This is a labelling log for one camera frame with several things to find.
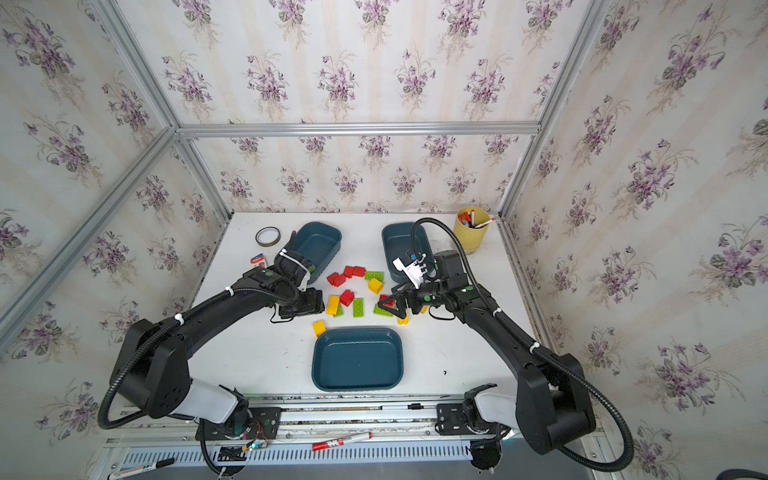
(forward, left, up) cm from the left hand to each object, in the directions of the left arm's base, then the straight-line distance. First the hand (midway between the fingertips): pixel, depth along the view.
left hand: (315, 306), depth 85 cm
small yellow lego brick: (-4, -1, -8) cm, 8 cm away
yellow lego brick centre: (+11, -18, -6) cm, 22 cm away
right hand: (-3, -21, +9) cm, 23 cm away
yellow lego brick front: (-1, -27, -7) cm, 27 cm away
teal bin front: (-13, -13, -7) cm, 19 cm away
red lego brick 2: (+7, -8, -7) cm, 13 cm away
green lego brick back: (+15, -15, -7) cm, 23 cm away
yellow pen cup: (+31, -51, +3) cm, 60 cm away
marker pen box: (+22, +25, -7) cm, 34 cm away
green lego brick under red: (+2, -19, -7) cm, 20 cm away
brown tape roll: (+33, +24, -7) cm, 42 cm away
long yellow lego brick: (+4, -4, -6) cm, 8 cm away
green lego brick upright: (+3, -12, -7) cm, 15 cm away
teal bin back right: (+32, -26, -6) cm, 42 cm away
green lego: (+2, -6, -7) cm, 9 cm away
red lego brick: (+13, -4, -6) cm, 15 cm away
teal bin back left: (+29, +5, -6) cm, 30 cm away
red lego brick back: (+17, -8, -7) cm, 20 cm away
